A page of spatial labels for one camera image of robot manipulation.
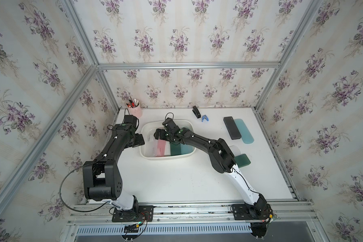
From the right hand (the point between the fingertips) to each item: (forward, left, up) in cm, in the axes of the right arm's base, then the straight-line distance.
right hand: (159, 136), depth 98 cm
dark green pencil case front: (-14, -52, -4) cm, 54 cm away
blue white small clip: (+21, -31, -4) cm, 38 cm away
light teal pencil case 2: (+6, -59, -5) cm, 60 cm away
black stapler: (+24, -26, -2) cm, 35 cm away
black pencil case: (+11, -51, -4) cm, 52 cm away
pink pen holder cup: (+20, +20, +3) cm, 28 cm away
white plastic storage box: (+9, -19, +2) cm, 21 cm away
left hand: (-11, +13, +6) cm, 18 cm away
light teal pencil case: (-6, -17, -5) cm, 19 cm away
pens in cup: (+23, +22, +8) cm, 33 cm away
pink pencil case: (-8, -1, -3) cm, 8 cm away
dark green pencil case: (-8, -10, -3) cm, 13 cm away
